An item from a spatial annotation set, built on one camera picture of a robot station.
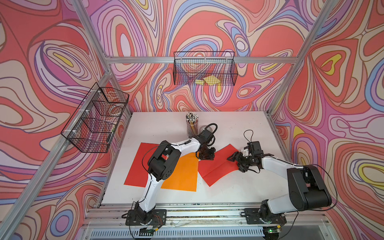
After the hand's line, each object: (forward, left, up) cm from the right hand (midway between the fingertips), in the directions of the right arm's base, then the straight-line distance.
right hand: (230, 165), depth 90 cm
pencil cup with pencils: (+23, +22, +14) cm, 35 cm away
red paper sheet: (-3, +11, -1) cm, 11 cm away
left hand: (+4, +8, -1) cm, 9 cm away
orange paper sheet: (-5, +28, -1) cm, 29 cm away
